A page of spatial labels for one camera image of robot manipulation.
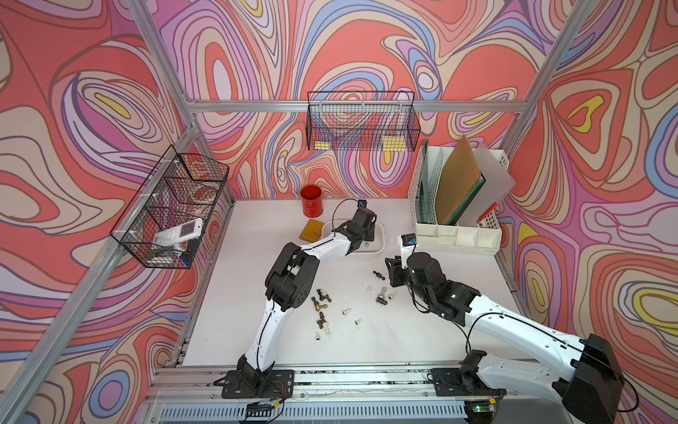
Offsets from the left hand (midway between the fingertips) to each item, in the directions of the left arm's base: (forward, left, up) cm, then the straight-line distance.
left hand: (369, 226), depth 102 cm
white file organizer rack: (-4, -45, -3) cm, 45 cm away
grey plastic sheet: (0, -40, +22) cm, 46 cm away
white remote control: (-22, +50, +25) cm, 61 cm away
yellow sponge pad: (+3, +23, -6) cm, 24 cm away
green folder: (-1, -33, +14) cm, 35 cm away
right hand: (-24, -4, +9) cm, 26 cm away
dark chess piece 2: (-25, +17, -7) cm, 31 cm away
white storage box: (-5, -2, -7) cm, 9 cm away
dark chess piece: (-18, -3, -6) cm, 19 cm away
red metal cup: (+12, +23, +2) cm, 26 cm away
